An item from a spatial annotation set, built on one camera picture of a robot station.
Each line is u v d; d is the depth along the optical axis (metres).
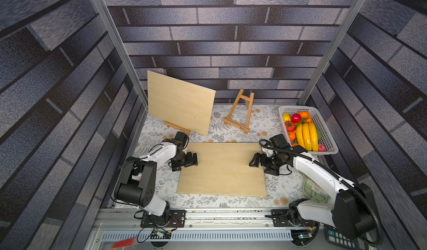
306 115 1.02
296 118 1.00
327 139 0.93
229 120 1.06
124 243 0.69
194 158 0.83
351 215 0.39
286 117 1.03
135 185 0.45
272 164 0.71
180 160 0.76
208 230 0.74
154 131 1.06
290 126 1.00
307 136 0.92
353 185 0.43
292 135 0.95
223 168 0.90
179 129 1.01
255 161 0.76
